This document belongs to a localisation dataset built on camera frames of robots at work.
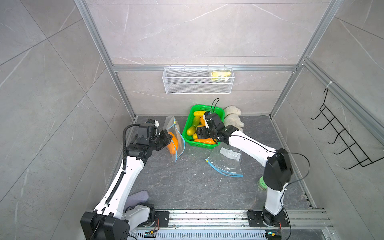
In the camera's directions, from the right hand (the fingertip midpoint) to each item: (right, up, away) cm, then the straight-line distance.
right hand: (202, 130), depth 88 cm
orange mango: (-17, -9, 0) cm, 19 cm away
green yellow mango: (-7, 0, +10) cm, 13 cm away
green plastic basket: (-9, +8, +19) cm, 22 cm away
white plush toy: (+23, +9, +18) cm, 31 cm away
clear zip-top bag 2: (+15, -18, +3) cm, 24 cm away
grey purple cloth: (-36, -36, -11) cm, 52 cm away
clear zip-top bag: (-16, +3, -13) cm, 22 cm away
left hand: (-16, -1, -13) cm, 20 cm away
